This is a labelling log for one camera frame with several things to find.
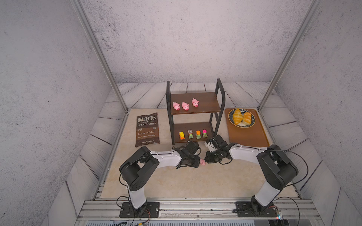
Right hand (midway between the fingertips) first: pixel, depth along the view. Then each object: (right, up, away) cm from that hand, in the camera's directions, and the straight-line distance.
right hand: (205, 160), depth 91 cm
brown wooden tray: (+39, +14, +15) cm, 44 cm away
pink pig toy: (-18, +33, -16) cm, 41 cm away
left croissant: (+27, +28, +17) cm, 42 cm away
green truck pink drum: (0, +16, +8) cm, 18 cm away
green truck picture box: (-9, +16, +7) cm, 20 cm away
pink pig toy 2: (-13, +33, -16) cm, 39 cm away
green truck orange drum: (-4, +16, +6) cm, 17 cm away
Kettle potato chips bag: (-41, +18, +15) cm, 47 cm away
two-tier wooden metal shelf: (-5, +28, +24) cm, 37 cm away
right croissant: (+34, +26, +17) cm, 46 cm away
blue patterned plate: (+30, +22, +18) cm, 41 cm away
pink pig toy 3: (-8, +35, -14) cm, 38 cm away
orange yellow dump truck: (-15, +15, +6) cm, 22 cm away
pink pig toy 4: (-2, -1, -2) cm, 3 cm away
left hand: (-3, -2, -2) cm, 4 cm away
